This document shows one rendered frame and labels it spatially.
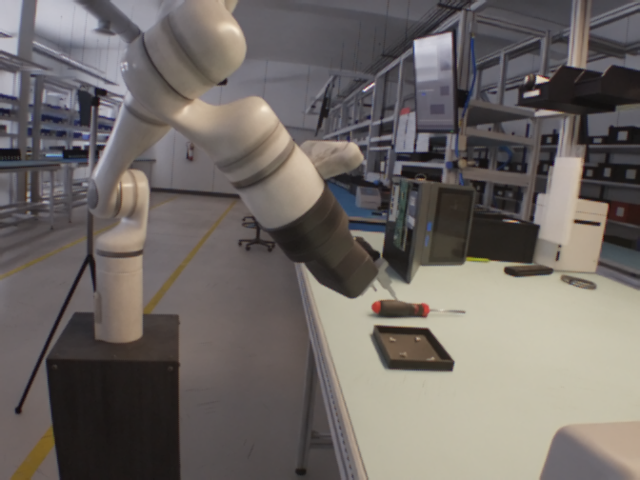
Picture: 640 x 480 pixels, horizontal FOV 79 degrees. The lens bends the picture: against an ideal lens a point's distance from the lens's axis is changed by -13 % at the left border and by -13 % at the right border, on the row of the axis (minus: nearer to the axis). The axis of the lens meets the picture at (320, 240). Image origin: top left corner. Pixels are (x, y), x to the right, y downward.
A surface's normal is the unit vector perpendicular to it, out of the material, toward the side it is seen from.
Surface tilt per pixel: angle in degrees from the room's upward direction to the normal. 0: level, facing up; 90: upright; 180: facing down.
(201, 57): 121
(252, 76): 90
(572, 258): 90
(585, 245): 90
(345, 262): 76
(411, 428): 0
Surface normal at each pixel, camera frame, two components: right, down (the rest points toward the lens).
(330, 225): 0.60, 0.15
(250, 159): 0.17, 0.52
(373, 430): 0.11, -0.98
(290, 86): 0.11, 0.18
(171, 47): -0.10, 0.30
